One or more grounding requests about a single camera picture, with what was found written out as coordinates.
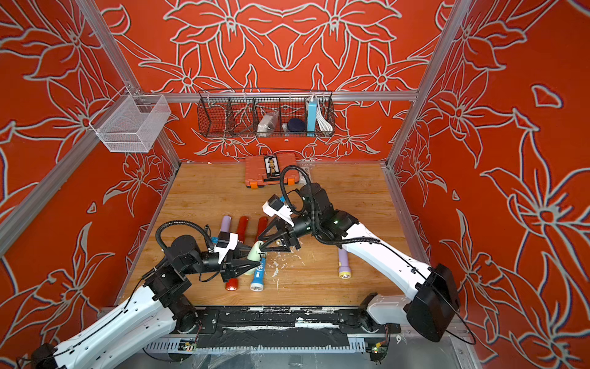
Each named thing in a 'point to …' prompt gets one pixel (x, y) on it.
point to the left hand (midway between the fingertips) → (257, 256)
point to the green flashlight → (253, 254)
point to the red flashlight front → (232, 285)
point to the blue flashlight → (260, 276)
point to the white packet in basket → (267, 124)
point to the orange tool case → (266, 170)
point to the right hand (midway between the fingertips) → (260, 247)
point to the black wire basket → (265, 113)
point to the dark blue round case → (296, 124)
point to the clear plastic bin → (128, 123)
